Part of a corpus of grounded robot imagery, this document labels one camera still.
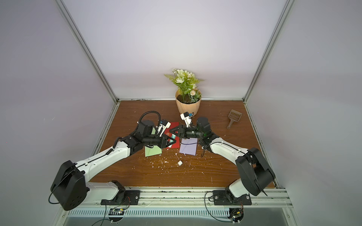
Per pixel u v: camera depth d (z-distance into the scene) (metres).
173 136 0.76
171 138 0.75
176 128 0.72
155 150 0.92
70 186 0.40
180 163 0.85
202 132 0.65
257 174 0.43
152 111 0.64
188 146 0.92
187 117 0.75
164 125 0.71
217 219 0.67
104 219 0.67
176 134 0.74
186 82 0.91
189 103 0.95
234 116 1.10
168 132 0.74
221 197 0.73
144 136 0.63
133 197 0.74
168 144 0.73
